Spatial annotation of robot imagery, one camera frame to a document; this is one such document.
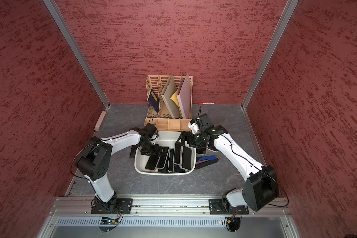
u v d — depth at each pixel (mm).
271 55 894
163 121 1087
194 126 752
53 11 725
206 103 1234
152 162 867
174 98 894
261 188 404
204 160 878
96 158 494
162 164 856
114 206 684
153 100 1104
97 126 1063
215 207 736
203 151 921
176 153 864
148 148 795
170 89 924
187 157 890
